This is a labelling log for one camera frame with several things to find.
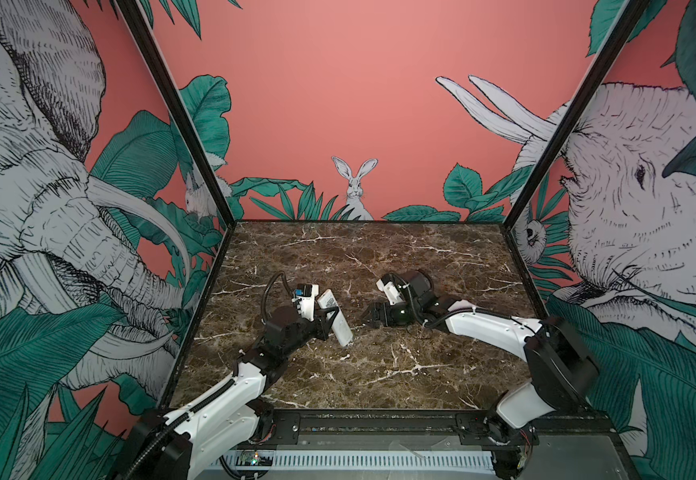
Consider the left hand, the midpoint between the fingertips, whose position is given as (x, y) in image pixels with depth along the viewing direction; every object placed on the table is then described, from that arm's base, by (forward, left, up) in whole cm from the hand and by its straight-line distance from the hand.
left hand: (335, 305), depth 80 cm
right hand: (-2, -8, -5) cm, 10 cm away
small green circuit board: (-32, +21, -14) cm, 41 cm away
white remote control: (0, +2, +2) cm, 3 cm away
